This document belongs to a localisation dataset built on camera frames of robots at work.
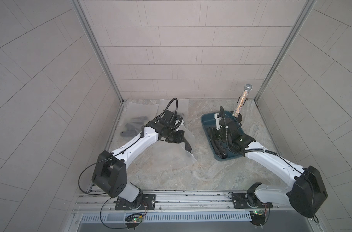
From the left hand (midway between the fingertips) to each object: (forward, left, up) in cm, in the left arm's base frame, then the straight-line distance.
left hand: (186, 139), depth 80 cm
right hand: (+5, -12, +2) cm, 13 cm away
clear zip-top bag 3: (+28, +37, -14) cm, 48 cm away
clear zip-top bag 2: (+32, +2, -11) cm, 33 cm away
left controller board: (-36, +25, -12) cm, 45 cm away
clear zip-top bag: (-2, -1, -4) cm, 4 cm away
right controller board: (-34, -34, -13) cm, 50 cm away
